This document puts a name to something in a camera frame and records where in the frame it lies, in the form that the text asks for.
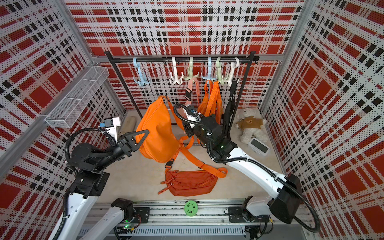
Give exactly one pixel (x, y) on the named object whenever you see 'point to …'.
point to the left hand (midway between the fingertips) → (150, 132)
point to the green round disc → (191, 208)
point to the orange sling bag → (212, 102)
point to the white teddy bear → (251, 125)
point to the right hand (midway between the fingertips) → (188, 115)
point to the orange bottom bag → (165, 142)
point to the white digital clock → (258, 146)
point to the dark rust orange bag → (189, 183)
